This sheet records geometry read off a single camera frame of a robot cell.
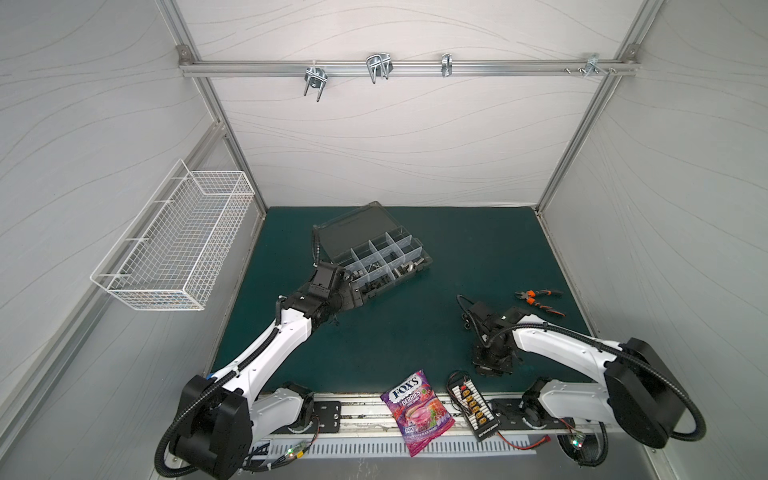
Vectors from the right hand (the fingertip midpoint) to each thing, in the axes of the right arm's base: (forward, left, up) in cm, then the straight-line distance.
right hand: (481, 363), depth 82 cm
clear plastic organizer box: (+35, +34, +5) cm, 50 cm away
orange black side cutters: (+22, -18, 0) cm, 29 cm away
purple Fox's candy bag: (-14, +18, +3) cm, 22 cm away
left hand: (+15, +38, +11) cm, 42 cm away
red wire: (-16, -13, 0) cm, 21 cm away
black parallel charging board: (-10, +4, +1) cm, 11 cm away
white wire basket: (+11, +77, +32) cm, 84 cm away
